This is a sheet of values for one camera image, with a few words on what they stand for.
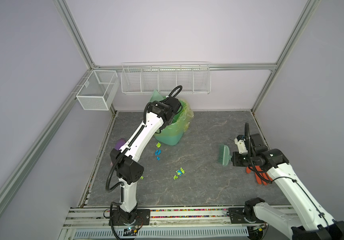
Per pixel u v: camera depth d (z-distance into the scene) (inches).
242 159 25.9
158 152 38.0
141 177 33.9
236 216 29.1
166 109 21.6
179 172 34.9
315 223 14.9
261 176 21.0
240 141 27.3
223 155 33.4
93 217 29.7
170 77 38.8
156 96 33.0
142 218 29.0
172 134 35.8
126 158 18.8
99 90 39.8
